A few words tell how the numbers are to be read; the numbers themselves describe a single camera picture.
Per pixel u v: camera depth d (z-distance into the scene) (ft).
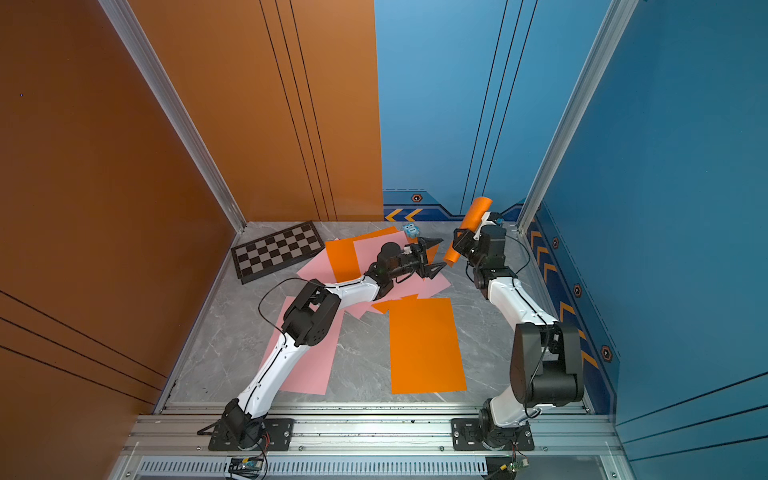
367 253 3.73
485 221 2.59
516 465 2.27
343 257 3.66
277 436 2.42
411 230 3.80
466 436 2.38
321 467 2.28
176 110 2.85
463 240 2.58
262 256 3.47
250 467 2.33
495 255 2.24
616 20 2.31
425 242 2.87
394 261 2.71
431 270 3.07
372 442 2.39
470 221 2.73
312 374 2.81
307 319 2.17
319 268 3.53
